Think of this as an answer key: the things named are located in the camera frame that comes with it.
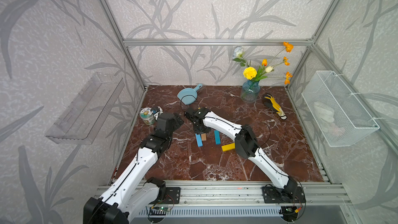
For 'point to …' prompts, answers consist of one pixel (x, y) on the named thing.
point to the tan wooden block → (203, 137)
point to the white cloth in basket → (324, 114)
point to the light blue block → (199, 142)
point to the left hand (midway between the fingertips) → (174, 117)
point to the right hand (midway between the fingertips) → (200, 130)
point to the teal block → (217, 137)
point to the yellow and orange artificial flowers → (256, 73)
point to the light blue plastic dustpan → (188, 100)
